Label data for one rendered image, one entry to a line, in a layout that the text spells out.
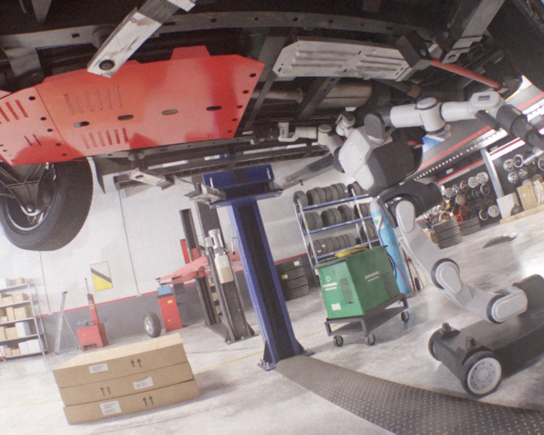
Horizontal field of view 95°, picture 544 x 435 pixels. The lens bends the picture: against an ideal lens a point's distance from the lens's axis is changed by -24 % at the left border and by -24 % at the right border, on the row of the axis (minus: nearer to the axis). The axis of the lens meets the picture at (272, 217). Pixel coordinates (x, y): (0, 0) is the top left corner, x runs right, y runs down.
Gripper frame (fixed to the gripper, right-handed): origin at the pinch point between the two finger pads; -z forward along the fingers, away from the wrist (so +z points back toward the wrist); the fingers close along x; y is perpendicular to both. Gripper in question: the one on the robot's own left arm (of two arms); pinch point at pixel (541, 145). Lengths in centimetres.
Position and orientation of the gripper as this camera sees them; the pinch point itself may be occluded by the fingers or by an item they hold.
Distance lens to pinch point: 108.4
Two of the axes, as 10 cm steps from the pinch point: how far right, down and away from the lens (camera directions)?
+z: -1.6, -6.8, 7.2
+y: 2.7, -7.3, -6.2
